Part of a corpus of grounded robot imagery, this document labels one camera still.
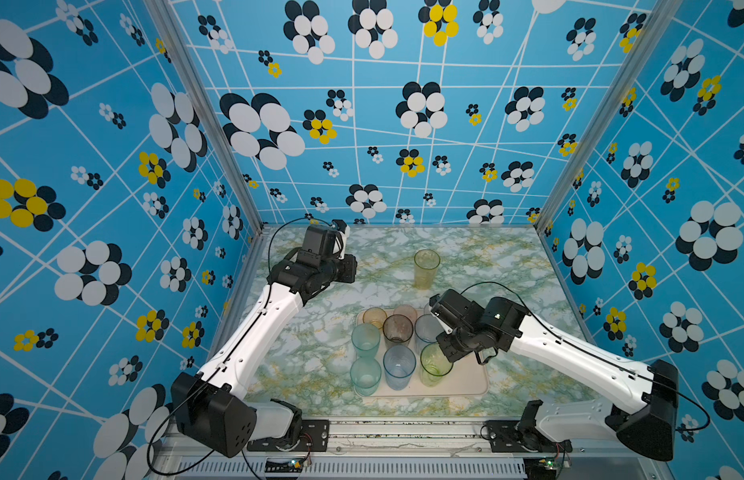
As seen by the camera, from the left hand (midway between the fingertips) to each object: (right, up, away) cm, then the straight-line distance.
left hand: (355, 261), depth 78 cm
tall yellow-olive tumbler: (+22, -1, +24) cm, 33 cm away
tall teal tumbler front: (+2, -23, +9) cm, 25 cm away
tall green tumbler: (+20, -25, -6) cm, 32 cm away
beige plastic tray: (+31, -33, +5) cm, 45 cm away
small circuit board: (+44, -48, -9) cm, 66 cm away
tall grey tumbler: (+12, -20, +8) cm, 25 cm away
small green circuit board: (-19, -50, -6) cm, 53 cm away
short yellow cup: (+5, -16, +8) cm, 18 cm away
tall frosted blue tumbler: (+12, -28, +3) cm, 30 cm away
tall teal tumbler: (+2, -32, +4) cm, 32 cm away
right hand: (+23, -21, -3) cm, 32 cm away
